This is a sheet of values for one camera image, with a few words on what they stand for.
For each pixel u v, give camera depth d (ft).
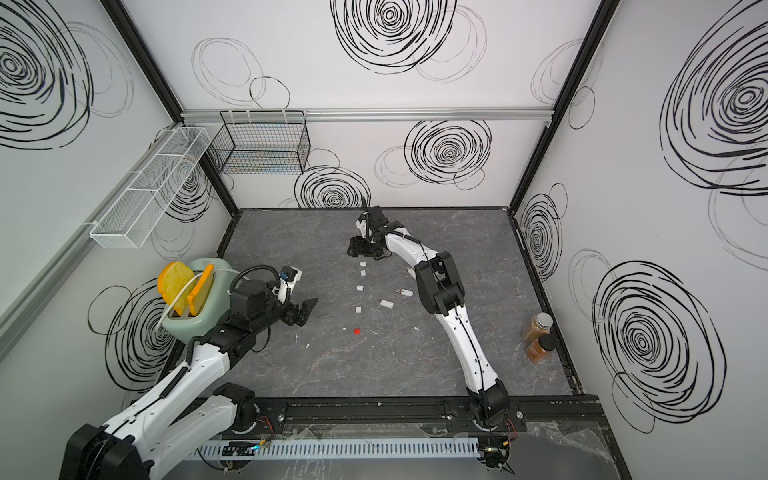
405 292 3.17
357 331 2.91
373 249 3.09
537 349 2.59
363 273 3.34
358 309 3.05
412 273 3.33
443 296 2.18
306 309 2.42
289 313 2.37
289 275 2.31
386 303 3.09
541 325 2.58
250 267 1.99
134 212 2.38
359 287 3.18
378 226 2.80
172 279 2.43
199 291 2.37
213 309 2.53
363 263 3.36
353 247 3.18
